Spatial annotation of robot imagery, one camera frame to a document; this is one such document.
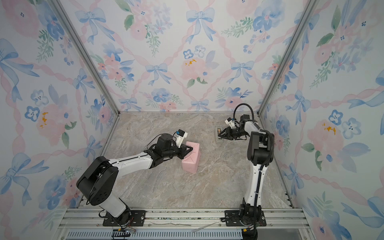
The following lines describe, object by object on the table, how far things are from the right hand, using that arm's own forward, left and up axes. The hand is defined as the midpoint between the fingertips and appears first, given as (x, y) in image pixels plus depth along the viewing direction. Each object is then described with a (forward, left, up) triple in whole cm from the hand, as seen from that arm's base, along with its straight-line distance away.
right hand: (221, 135), depth 102 cm
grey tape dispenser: (+3, +2, +1) cm, 4 cm away
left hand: (-17, +18, +10) cm, 27 cm away
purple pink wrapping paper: (-24, +19, +9) cm, 32 cm away
